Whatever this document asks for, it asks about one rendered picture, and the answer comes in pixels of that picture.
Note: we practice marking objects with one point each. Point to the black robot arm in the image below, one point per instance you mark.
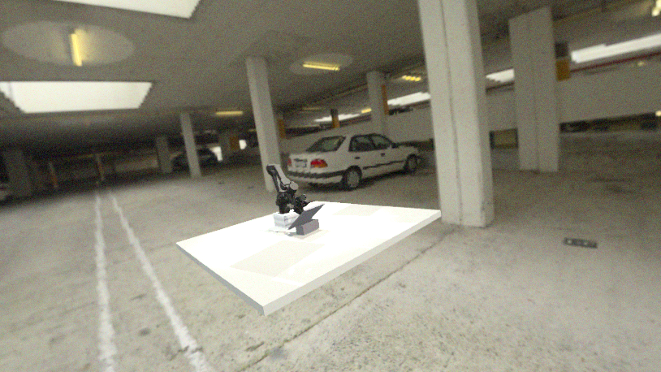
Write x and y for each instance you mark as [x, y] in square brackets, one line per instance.
[282, 183]

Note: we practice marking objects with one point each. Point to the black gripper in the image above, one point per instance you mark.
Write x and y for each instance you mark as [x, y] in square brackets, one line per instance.
[298, 208]

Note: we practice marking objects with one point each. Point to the white switch panel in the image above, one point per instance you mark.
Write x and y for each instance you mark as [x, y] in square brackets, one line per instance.
[305, 224]

